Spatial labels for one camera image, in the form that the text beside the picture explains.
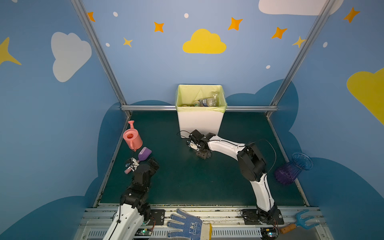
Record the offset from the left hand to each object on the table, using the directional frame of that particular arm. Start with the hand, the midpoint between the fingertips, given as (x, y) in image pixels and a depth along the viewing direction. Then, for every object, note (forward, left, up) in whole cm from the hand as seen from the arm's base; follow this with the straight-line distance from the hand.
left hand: (152, 162), depth 82 cm
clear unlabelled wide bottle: (+34, -34, +15) cm, 51 cm away
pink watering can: (+17, +16, +1) cm, 23 cm away
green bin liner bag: (+44, -18, +13) cm, 50 cm away
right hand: (+15, -31, -7) cm, 35 cm away
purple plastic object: (+11, +10, -10) cm, 18 cm away
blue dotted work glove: (-28, -23, -10) cm, 38 cm away
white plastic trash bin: (+25, -31, +9) cm, 41 cm away
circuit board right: (-31, -60, -11) cm, 68 cm away
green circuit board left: (-31, +1, -11) cm, 33 cm away
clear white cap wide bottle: (+38, -25, +11) cm, 46 cm away
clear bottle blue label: (+37, -29, +13) cm, 49 cm away
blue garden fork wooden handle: (-26, -77, -10) cm, 82 cm away
